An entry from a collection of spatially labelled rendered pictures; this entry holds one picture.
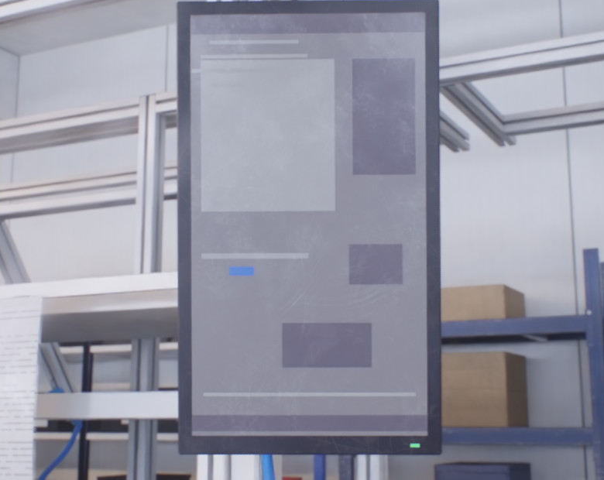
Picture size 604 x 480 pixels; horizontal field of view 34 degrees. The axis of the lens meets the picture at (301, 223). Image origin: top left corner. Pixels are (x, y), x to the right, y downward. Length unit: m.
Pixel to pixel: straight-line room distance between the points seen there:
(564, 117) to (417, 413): 1.37
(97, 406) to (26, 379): 0.13
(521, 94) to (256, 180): 3.92
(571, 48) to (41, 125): 1.23
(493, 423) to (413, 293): 3.18
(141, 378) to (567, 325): 2.40
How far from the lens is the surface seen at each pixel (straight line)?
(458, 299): 4.36
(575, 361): 4.68
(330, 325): 1.11
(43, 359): 2.80
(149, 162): 2.22
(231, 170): 1.11
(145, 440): 2.14
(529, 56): 2.01
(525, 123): 2.41
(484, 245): 4.84
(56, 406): 1.68
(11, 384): 1.60
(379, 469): 1.89
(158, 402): 1.56
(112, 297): 1.62
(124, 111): 2.30
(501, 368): 4.27
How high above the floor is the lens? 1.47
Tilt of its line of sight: 11 degrees up
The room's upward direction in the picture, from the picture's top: straight up
